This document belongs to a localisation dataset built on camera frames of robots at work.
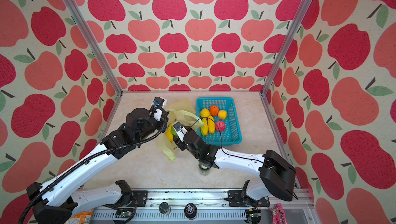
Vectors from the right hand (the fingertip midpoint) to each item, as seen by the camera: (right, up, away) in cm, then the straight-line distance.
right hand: (182, 129), depth 78 cm
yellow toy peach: (+24, +6, +23) cm, 34 cm away
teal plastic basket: (+30, -7, +20) cm, 37 cm away
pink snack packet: (+45, -38, -9) cm, 60 cm away
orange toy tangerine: (+19, +9, +24) cm, 32 cm away
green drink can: (+11, -21, -3) cm, 24 cm away
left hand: (-4, +9, -9) cm, 13 cm away
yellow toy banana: (+16, 0, +18) cm, 24 cm away
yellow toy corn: (+12, -3, +17) cm, 21 cm away
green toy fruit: (-3, +1, -11) cm, 12 cm away
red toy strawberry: (+23, 0, +17) cm, 28 cm away
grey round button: (-6, -31, -14) cm, 35 cm away
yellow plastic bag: (0, +9, -2) cm, 10 cm away
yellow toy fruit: (+13, +7, +23) cm, 27 cm away
